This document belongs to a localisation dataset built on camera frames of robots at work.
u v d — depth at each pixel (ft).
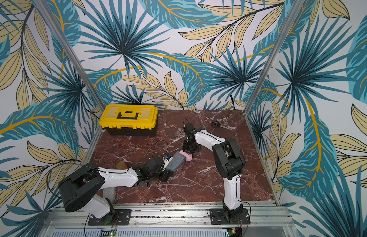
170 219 2.41
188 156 2.94
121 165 2.94
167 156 2.58
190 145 2.69
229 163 1.73
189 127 2.65
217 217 2.40
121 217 2.42
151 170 2.23
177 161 2.95
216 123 3.71
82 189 1.45
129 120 3.02
